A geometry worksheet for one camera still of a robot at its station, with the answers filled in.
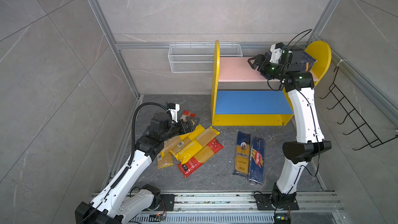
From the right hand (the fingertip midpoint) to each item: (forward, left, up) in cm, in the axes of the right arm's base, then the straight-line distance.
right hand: (252, 62), depth 72 cm
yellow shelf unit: (-4, +1, -19) cm, 20 cm away
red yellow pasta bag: (-25, +22, -43) cm, 55 cm away
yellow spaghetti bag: (-22, +42, -39) cm, 61 cm away
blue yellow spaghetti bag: (-29, +2, -42) cm, 51 cm away
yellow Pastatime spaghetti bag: (-27, +34, -39) cm, 59 cm away
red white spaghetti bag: (+2, +35, -42) cm, 54 cm away
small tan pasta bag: (-30, +46, -42) cm, 69 cm away
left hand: (-21, +29, -16) cm, 39 cm away
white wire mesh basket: (+27, +33, -15) cm, 45 cm away
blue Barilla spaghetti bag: (-35, -4, -42) cm, 55 cm away
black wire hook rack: (-36, -42, -13) cm, 56 cm away
